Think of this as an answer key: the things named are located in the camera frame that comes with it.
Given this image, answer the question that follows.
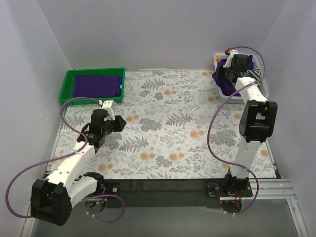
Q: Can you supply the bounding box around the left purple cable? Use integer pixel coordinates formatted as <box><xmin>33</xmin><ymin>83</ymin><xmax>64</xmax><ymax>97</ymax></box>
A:
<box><xmin>5</xmin><ymin>97</ymin><xmax>125</xmax><ymax>223</ymax></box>

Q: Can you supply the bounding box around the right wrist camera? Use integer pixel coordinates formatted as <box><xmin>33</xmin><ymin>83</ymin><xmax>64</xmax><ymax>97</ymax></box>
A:
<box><xmin>223</xmin><ymin>47</ymin><xmax>239</xmax><ymax>68</ymax></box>

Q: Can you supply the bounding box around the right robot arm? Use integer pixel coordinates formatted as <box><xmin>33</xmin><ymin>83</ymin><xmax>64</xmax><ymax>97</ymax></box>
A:
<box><xmin>217</xmin><ymin>49</ymin><xmax>277</xmax><ymax>196</ymax></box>

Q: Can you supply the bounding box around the white plastic laundry basket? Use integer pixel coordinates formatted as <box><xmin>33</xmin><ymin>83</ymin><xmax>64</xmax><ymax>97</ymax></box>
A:
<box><xmin>212</xmin><ymin>53</ymin><xmax>269</xmax><ymax>101</ymax></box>

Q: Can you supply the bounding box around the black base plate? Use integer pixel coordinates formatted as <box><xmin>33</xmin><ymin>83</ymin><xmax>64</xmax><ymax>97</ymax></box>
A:
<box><xmin>76</xmin><ymin>179</ymin><xmax>247</xmax><ymax>210</ymax></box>

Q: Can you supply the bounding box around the aluminium rail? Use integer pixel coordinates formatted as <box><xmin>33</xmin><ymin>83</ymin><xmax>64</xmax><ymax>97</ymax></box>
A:
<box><xmin>219</xmin><ymin>179</ymin><xmax>297</xmax><ymax>200</ymax></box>

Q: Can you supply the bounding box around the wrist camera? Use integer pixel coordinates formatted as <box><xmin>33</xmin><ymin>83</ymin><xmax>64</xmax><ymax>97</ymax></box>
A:
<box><xmin>223</xmin><ymin>47</ymin><xmax>239</xmax><ymax>68</ymax></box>
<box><xmin>98</xmin><ymin>100</ymin><xmax>115</xmax><ymax>120</ymax></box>

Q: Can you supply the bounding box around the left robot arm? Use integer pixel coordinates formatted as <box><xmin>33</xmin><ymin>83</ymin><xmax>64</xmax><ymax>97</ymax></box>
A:
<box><xmin>31</xmin><ymin>109</ymin><xmax>126</xmax><ymax>226</ymax></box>

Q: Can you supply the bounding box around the green white striped towel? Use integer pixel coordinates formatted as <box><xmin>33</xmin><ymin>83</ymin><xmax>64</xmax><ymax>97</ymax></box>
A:
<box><xmin>247</xmin><ymin>67</ymin><xmax>261</xmax><ymax>81</ymax></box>

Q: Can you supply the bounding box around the blue towel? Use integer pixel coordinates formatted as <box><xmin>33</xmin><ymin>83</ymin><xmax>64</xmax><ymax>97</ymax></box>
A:
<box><xmin>118</xmin><ymin>76</ymin><xmax>123</xmax><ymax>96</ymax></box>

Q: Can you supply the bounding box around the green plastic tray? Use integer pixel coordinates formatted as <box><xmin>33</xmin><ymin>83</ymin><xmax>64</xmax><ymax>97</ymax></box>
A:
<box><xmin>59</xmin><ymin>68</ymin><xmax>125</xmax><ymax>104</ymax></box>

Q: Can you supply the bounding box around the purple cable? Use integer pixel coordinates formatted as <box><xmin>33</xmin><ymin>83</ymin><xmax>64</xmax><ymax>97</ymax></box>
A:
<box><xmin>206</xmin><ymin>46</ymin><xmax>267</xmax><ymax>215</ymax></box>
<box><xmin>5</xmin><ymin>97</ymin><xmax>125</xmax><ymax>223</ymax></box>

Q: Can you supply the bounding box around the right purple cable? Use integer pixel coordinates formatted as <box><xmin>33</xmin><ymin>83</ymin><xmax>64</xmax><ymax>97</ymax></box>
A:
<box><xmin>206</xmin><ymin>46</ymin><xmax>267</xmax><ymax>215</ymax></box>

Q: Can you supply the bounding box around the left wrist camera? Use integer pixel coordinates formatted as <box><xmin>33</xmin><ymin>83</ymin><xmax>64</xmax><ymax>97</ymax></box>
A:
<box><xmin>98</xmin><ymin>100</ymin><xmax>115</xmax><ymax>120</ymax></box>

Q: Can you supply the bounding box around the purple towel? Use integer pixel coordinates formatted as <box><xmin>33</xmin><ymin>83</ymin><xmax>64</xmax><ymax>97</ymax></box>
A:
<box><xmin>212</xmin><ymin>54</ymin><xmax>254</xmax><ymax>97</ymax></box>
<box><xmin>72</xmin><ymin>75</ymin><xmax>119</xmax><ymax>98</ymax></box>

